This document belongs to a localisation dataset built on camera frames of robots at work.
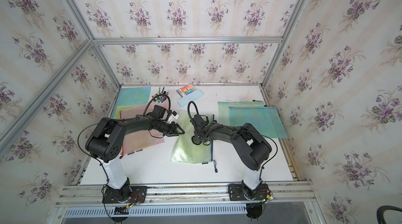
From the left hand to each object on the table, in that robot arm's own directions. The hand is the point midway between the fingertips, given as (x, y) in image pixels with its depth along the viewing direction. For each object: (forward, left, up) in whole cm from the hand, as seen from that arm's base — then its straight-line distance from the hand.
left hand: (182, 133), depth 90 cm
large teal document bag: (+11, -54, -4) cm, 56 cm away
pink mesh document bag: (-5, +24, +1) cm, 25 cm away
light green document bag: (-10, -2, -2) cm, 10 cm away
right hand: (+1, -13, -5) cm, 14 cm away
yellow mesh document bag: (+22, +46, -5) cm, 51 cm away
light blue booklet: (+28, -1, -2) cm, 28 cm away
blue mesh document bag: (+34, +40, -5) cm, 53 cm away
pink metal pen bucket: (+20, +14, +6) cm, 25 cm away
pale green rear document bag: (+18, -27, -3) cm, 32 cm away
